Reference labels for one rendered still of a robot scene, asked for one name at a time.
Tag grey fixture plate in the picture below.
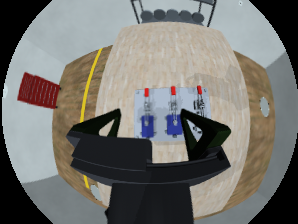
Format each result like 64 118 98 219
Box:
134 87 211 141

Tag grey toggle clamp with red handle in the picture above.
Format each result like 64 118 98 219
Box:
143 88 152 126

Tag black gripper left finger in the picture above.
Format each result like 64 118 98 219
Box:
70 108 121 137

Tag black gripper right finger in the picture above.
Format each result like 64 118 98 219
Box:
180 108 231 161

